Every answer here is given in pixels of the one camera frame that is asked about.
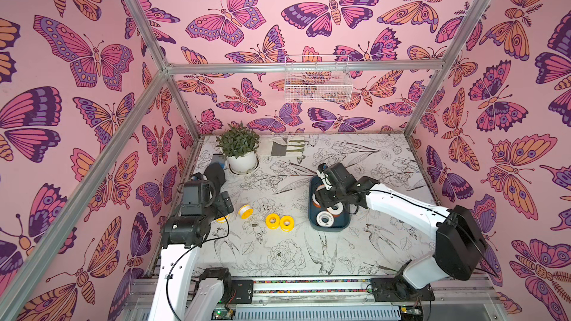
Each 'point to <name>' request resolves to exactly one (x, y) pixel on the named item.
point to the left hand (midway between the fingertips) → (219, 198)
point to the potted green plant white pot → (239, 145)
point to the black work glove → (215, 173)
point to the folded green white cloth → (293, 146)
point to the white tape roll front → (325, 218)
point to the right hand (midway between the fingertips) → (319, 196)
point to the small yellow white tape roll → (245, 212)
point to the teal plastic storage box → (342, 221)
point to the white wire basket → (320, 86)
